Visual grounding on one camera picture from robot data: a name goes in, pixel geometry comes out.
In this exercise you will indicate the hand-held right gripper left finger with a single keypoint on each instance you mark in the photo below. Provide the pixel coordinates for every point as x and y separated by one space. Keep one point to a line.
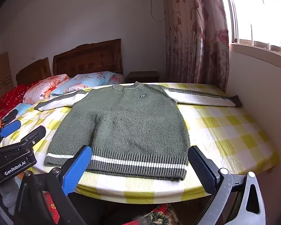
77 168

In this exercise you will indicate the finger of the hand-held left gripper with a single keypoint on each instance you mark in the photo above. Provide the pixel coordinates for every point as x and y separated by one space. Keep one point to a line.
36 134
11 127

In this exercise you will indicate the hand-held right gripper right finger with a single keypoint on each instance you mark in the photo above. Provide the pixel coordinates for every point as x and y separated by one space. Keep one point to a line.
201 168

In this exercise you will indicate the green knit sweater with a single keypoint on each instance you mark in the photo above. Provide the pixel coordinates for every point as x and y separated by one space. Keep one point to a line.
131 126

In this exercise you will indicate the person's left hand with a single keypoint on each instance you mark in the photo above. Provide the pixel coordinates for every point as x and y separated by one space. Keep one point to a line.
7 192

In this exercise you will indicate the black flat object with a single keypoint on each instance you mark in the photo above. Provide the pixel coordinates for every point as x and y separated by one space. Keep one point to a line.
9 116

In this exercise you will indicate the light blue printed cloth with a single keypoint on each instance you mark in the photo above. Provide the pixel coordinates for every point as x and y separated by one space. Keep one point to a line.
22 109

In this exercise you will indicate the red blanket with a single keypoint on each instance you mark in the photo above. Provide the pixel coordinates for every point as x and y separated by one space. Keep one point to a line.
11 97

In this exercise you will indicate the yellow checkered bed sheet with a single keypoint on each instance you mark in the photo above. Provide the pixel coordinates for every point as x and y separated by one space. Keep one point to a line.
224 131

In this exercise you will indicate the orange floral quilt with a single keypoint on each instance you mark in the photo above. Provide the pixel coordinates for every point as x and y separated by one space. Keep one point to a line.
42 89

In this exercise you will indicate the brown cardboard panel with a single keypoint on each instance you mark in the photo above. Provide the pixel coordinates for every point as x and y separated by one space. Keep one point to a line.
0 82

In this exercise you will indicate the red floral cloth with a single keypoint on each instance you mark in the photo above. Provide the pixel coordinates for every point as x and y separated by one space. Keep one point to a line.
160 215
50 207

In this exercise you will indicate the small wooden headboard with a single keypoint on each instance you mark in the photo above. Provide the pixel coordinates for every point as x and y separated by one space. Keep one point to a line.
34 72

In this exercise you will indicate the light blue floral quilt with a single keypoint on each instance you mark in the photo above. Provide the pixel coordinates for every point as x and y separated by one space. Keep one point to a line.
84 82

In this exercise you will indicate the large wooden headboard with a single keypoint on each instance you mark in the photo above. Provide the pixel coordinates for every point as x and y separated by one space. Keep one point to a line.
89 61

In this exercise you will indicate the wooden nightstand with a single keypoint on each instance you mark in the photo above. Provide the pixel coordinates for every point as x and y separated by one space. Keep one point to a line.
142 76

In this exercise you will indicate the floral curtain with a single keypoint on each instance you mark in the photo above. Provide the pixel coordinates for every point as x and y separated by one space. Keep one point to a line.
194 32

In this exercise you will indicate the window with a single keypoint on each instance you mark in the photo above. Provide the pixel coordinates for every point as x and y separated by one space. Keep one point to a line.
260 16

